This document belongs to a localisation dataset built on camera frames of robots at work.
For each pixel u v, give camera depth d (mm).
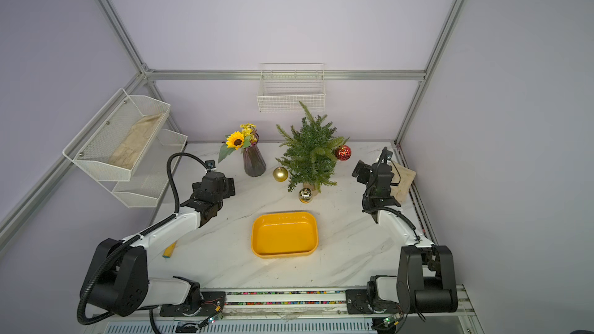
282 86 949
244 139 872
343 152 748
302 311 732
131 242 448
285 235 882
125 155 750
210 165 760
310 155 792
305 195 824
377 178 637
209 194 667
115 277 423
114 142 766
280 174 833
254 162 1006
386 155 719
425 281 415
